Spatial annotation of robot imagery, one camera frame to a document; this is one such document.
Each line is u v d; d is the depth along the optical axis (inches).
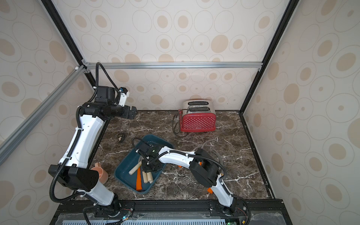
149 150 26.4
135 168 32.6
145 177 32.0
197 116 37.2
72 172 16.2
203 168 19.6
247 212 28.0
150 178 30.7
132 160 35.7
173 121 40.5
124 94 26.3
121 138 39.6
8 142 20.3
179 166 28.4
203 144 39.2
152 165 28.3
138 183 31.8
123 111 26.9
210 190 31.3
